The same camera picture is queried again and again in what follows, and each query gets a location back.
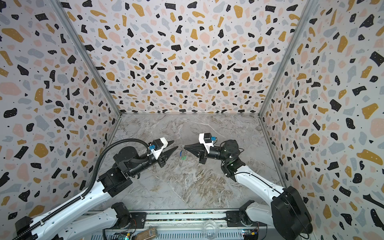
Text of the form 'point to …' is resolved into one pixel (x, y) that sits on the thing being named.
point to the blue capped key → (181, 153)
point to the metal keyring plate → (181, 163)
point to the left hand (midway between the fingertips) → (175, 141)
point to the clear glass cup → (210, 229)
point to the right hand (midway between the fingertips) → (186, 147)
